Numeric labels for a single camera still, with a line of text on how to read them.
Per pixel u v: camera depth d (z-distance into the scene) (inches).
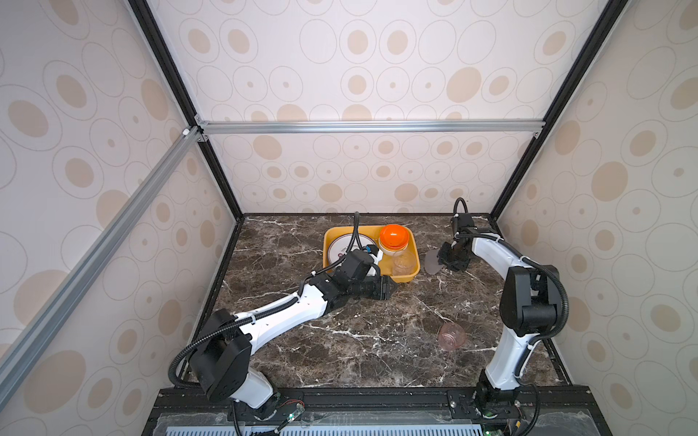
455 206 32.4
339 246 41.7
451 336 33.6
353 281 24.2
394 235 40.1
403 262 39.6
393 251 39.1
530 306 20.3
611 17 27.0
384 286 27.5
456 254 32.6
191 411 28.7
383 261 39.3
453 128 69.7
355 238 28.3
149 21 27.0
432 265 38.5
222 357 16.4
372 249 28.7
